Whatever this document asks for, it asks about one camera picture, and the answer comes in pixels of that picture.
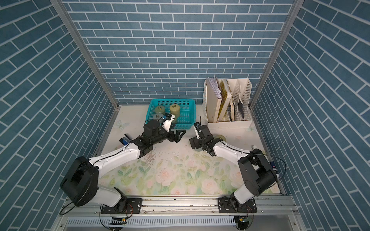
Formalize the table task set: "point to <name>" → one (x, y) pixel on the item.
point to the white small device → (253, 147)
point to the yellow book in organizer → (226, 97)
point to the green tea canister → (159, 109)
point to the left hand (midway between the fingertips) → (183, 129)
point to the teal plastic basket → (187, 118)
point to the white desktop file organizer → (238, 114)
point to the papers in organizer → (214, 84)
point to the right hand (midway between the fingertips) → (198, 138)
